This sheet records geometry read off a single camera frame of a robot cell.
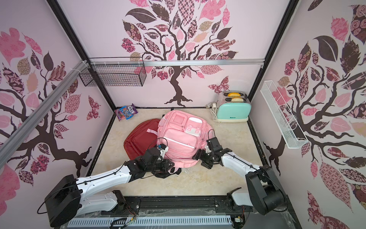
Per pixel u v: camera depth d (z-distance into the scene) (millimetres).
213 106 1090
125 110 1143
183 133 948
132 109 1177
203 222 697
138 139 940
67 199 401
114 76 1217
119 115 1138
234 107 1010
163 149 742
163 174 824
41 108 613
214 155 667
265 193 416
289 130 741
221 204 736
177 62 921
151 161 627
